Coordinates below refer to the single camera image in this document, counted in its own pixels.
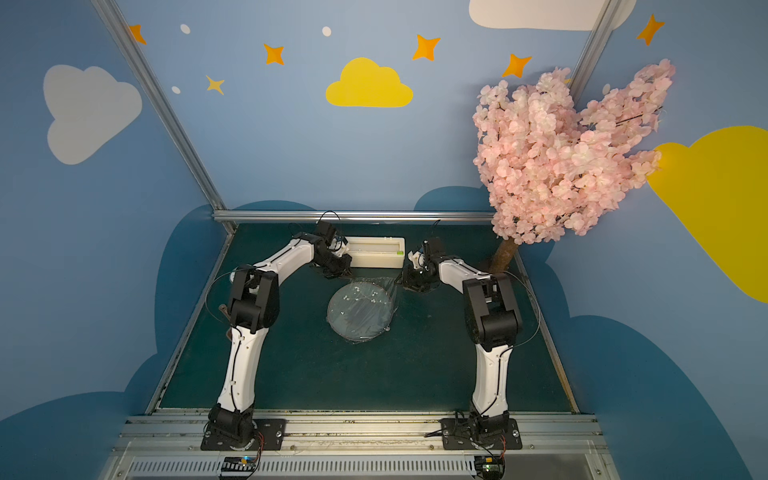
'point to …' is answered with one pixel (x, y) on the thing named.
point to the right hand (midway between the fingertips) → (402, 280)
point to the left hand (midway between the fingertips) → (354, 271)
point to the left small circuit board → (238, 466)
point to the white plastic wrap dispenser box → (376, 251)
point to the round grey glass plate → (359, 311)
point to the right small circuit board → (489, 467)
